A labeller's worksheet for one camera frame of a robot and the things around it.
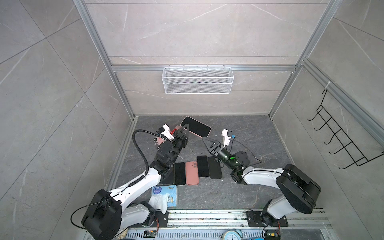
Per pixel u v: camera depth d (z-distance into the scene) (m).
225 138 0.69
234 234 0.66
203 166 0.93
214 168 0.90
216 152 0.65
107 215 0.40
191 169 0.91
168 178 0.60
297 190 0.44
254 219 0.73
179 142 0.65
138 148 0.59
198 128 0.73
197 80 1.01
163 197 0.75
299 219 0.75
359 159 0.56
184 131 0.70
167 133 0.68
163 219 0.73
